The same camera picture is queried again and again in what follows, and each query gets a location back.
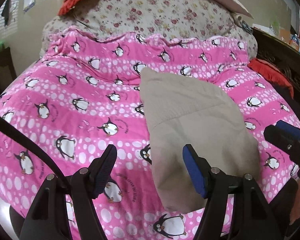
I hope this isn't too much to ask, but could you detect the dark wooden bed frame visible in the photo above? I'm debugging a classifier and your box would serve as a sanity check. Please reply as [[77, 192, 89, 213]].
[[253, 29, 300, 120]]

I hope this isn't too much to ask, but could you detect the pink penguin blanket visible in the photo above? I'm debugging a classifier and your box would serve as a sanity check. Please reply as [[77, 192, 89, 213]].
[[0, 27, 300, 239]]

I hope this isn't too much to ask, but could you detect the red cushion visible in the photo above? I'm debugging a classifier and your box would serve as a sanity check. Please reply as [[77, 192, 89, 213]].
[[248, 58, 294, 98]]

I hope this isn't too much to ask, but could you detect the beige jacket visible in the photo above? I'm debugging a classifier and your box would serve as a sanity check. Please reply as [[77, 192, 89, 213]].
[[140, 68, 260, 213]]

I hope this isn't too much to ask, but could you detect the black cable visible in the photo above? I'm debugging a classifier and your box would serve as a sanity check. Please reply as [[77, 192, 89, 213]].
[[0, 109, 68, 188]]

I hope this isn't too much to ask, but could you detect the floral quilt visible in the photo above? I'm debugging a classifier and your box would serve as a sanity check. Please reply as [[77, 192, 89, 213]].
[[40, 0, 258, 59]]

